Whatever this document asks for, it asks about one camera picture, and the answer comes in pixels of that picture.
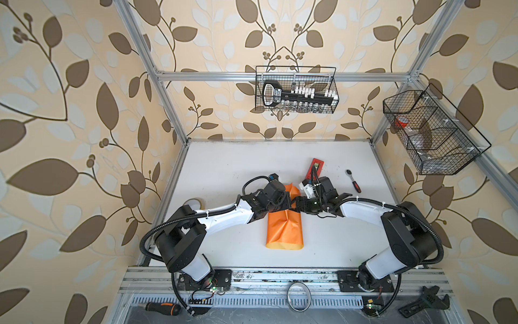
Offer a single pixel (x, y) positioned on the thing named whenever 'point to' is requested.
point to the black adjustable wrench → (429, 299)
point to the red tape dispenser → (315, 169)
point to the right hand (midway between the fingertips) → (293, 210)
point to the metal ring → (288, 299)
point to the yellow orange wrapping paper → (284, 227)
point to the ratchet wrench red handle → (349, 172)
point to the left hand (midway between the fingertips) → (296, 199)
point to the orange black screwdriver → (164, 308)
